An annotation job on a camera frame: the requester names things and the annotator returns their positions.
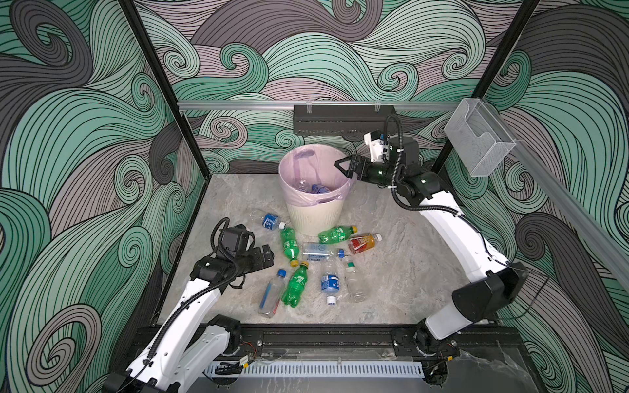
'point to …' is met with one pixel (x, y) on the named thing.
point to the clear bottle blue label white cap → (271, 221)
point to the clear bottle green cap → (355, 284)
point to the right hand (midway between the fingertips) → (345, 165)
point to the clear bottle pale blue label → (320, 251)
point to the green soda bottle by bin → (336, 234)
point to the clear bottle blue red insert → (272, 295)
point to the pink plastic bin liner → (309, 174)
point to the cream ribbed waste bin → (314, 205)
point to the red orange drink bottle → (361, 242)
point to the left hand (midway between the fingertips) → (262, 255)
